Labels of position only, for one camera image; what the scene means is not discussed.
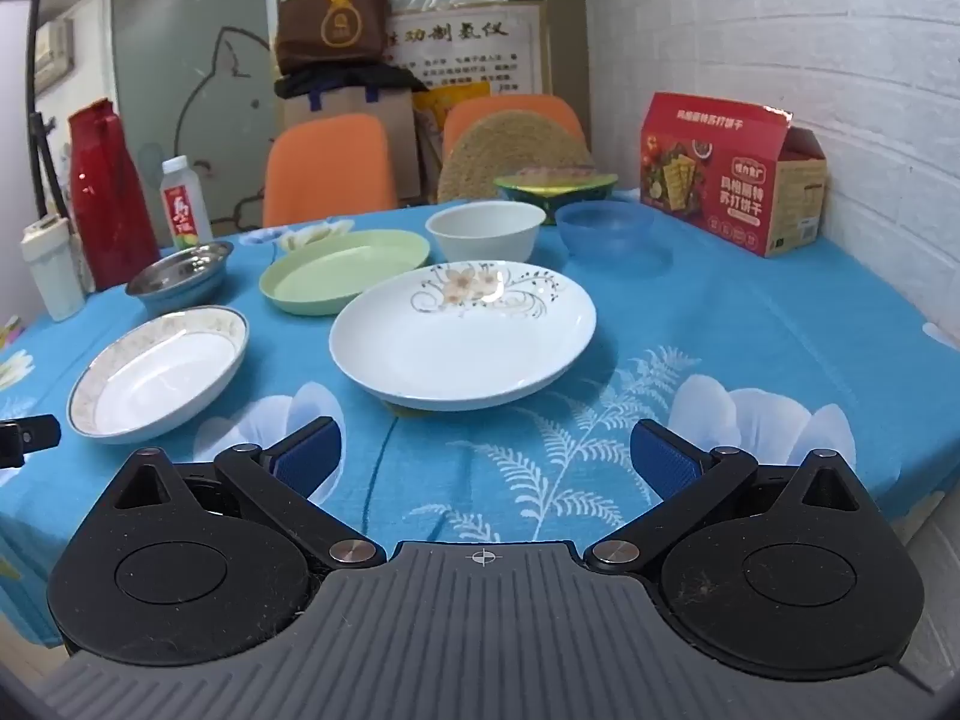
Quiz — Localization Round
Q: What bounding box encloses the blue floral tablecloth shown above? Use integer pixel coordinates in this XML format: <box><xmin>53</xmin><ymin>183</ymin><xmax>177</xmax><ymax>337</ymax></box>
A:
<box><xmin>0</xmin><ymin>191</ymin><xmax>960</xmax><ymax>650</ymax></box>

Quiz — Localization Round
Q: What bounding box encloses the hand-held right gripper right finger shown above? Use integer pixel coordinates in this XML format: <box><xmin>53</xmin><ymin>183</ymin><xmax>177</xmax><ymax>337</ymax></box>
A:
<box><xmin>583</xmin><ymin>420</ymin><xmax>875</xmax><ymax>575</ymax></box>

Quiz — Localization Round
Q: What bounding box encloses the yellow bag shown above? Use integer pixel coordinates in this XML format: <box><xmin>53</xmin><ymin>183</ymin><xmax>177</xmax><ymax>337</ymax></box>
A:
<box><xmin>412</xmin><ymin>86</ymin><xmax>481</xmax><ymax>166</ymax></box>

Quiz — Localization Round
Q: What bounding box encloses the cardboard box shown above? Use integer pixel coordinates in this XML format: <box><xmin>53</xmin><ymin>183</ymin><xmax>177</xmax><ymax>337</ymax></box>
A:
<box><xmin>281</xmin><ymin>86</ymin><xmax>417</xmax><ymax>203</ymax></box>

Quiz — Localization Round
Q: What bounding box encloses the round woven mat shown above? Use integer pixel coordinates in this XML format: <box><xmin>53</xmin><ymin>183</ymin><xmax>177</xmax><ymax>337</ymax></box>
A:
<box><xmin>437</xmin><ymin>114</ymin><xmax>597</xmax><ymax>203</ymax></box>

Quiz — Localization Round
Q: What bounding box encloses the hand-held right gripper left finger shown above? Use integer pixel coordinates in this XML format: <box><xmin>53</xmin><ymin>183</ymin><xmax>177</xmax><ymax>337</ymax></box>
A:
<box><xmin>112</xmin><ymin>416</ymin><xmax>387</xmax><ymax>569</ymax></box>

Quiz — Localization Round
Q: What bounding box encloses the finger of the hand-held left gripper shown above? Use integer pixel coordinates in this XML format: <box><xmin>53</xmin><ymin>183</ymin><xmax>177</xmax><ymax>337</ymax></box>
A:
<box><xmin>0</xmin><ymin>415</ymin><xmax>61</xmax><ymax>470</ymax></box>

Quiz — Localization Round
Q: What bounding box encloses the red label drink bottle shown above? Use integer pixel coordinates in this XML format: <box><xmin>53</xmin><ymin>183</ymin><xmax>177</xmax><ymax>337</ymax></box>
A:
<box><xmin>160</xmin><ymin>155</ymin><xmax>214</xmax><ymax>250</ymax></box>

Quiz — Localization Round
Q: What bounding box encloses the brown bag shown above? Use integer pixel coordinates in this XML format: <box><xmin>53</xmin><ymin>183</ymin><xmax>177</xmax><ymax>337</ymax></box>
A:
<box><xmin>274</xmin><ymin>0</ymin><xmax>391</xmax><ymax>72</ymax></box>

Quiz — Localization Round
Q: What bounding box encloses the red cracker box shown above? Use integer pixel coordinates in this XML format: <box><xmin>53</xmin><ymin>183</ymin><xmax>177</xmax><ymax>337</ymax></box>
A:
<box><xmin>640</xmin><ymin>92</ymin><xmax>828</xmax><ymax>259</ymax></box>

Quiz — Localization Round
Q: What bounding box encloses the stainless steel bowl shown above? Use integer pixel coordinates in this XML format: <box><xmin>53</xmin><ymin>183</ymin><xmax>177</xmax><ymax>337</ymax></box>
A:
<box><xmin>125</xmin><ymin>241</ymin><xmax>235</xmax><ymax>316</ymax></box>

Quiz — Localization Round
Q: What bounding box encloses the white lidded container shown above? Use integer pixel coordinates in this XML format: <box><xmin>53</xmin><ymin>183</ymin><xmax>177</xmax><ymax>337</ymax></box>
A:
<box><xmin>20</xmin><ymin>214</ymin><xmax>87</xmax><ymax>322</ymax></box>

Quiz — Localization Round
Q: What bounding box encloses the gold rimmed white plate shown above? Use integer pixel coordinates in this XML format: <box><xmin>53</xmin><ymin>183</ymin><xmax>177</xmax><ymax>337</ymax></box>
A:
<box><xmin>66</xmin><ymin>305</ymin><xmax>250</xmax><ymax>440</ymax></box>

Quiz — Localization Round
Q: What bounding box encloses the frosted glass panel cat drawing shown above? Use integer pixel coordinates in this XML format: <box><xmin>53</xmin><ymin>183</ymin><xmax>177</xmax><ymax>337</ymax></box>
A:
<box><xmin>111</xmin><ymin>0</ymin><xmax>272</xmax><ymax>241</ymax></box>

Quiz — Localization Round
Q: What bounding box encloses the white floral plate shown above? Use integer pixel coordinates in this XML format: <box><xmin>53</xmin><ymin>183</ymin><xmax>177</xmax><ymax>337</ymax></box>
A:
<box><xmin>328</xmin><ymin>261</ymin><xmax>598</xmax><ymax>412</ymax></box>

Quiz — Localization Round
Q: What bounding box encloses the plain white bowl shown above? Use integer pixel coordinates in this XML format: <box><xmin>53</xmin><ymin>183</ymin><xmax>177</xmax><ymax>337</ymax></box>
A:
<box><xmin>425</xmin><ymin>202</ymin><xmax>547</xmax><ymax>265</ymax></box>

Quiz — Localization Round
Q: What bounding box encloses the instant noodle bowl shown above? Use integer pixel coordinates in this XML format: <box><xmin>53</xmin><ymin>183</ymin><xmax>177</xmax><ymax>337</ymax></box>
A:
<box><xmin>493</xmin><ymin>169</ymin><xmax>620</xmax><ymax>224</ymax></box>

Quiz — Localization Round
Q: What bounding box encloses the red thermos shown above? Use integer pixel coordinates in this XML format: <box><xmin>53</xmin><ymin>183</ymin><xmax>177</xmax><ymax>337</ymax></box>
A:
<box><xmin>67</xmin><ymin>100</ymin><xmax>161</xmax><ymax>292</ymax></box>

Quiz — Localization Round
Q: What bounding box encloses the black cloth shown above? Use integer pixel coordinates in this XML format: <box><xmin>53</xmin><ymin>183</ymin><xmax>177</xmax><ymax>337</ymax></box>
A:
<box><xmin>272</xmin><ymin>64</ymin><xmax>430</xmax><ymax>101</ymax></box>

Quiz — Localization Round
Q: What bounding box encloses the black photo light panel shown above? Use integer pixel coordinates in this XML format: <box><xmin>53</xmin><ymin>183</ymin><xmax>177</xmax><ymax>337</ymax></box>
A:
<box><xmin>0</xmin><ymin>0</ymin><xmax>44</xmax><ymax>241</ymax></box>

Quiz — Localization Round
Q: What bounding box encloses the blue plastic bowl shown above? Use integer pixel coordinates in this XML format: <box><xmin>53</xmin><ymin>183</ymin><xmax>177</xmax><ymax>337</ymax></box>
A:
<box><xmin>555</xmin><ymin>200</ymin><xmax>656</xmax><ymax>276</ymax></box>

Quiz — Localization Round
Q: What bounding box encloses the air conditioner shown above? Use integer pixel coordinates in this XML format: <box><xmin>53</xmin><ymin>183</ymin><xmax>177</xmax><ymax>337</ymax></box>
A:
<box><xmin>34</xmin><ymin>19</ymin><xmax>76</xmax><ymax>87</ymax></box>

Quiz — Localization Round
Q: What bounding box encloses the orange chair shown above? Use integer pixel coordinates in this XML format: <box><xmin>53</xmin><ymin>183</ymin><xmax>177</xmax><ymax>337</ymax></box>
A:
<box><xmin>264</xmin><ymin>116</ymin><xmax>398</xmax><ymax>227</ymax></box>
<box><xmin>442</xmin><ymin>95</ymin><xmax>586</xmax><ymax>166</ymax></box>

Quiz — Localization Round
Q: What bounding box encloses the white calligraphy sign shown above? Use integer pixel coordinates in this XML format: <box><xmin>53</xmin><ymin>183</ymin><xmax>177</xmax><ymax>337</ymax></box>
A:
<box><xmin>382</xmin><ymin>4</ymin><xmax>545</xmax><ymax>98</ymax></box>

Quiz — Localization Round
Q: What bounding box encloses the light green plate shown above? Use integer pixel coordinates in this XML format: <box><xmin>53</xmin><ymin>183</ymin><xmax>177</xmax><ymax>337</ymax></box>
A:
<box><xmin>259</xmin><ymin>230</ymin><xmax>432</xmax><ymax>316</ymax></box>

